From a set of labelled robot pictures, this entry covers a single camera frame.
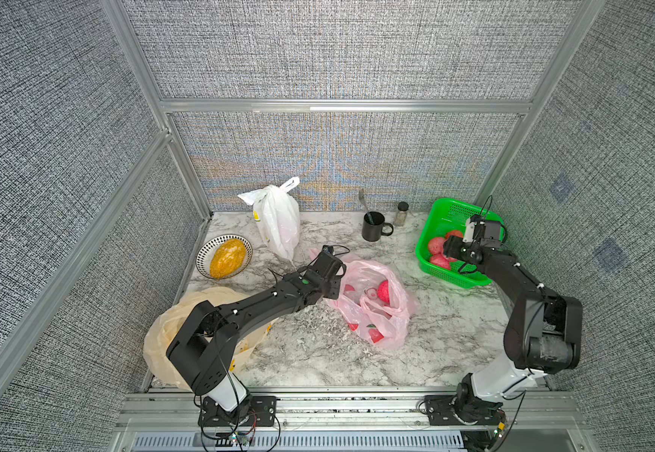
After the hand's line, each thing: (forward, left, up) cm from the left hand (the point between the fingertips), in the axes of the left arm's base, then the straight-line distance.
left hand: (337, 280), depth 87 cm
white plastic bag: (+24, +19, +5) cm, 31 cm away
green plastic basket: (+32, -46, -7) cm, 57 cm away
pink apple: (+15, -37, -3) cm, 40 cm away
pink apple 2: (-2, -15, -5) cm, 16 cm away
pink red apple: (+8, -36, -3) cm, 37 cm away
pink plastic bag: (-2, -13, -10) cm, 16 cm away
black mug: (+27, -16, -6) cm, 32 cm away
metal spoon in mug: (+33, -11, +4) cm, 35 cm away
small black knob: (+32, -28, -2) cm, 43 cm away
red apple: (+24, -47, -8) cm, 54 cm away
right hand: (+12, -40, +4) cm, 42 cm away
